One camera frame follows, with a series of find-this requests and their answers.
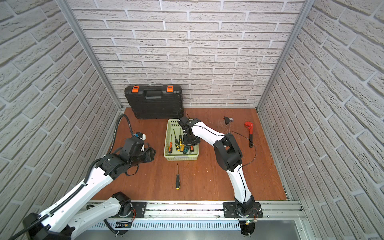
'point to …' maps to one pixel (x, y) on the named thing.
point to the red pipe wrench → (250, 125)
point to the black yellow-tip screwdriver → (177, 180)
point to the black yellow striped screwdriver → (176, 142)
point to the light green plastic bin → (175, 155)
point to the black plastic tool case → (152, 102)
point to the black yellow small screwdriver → (180, 138)
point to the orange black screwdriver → (170, 146)
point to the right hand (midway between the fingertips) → (190, 143)
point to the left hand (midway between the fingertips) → (153, 150)
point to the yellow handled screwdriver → (182, 148)
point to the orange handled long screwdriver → (191, 148)
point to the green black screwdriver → (186, 149)
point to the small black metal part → (227, 119)
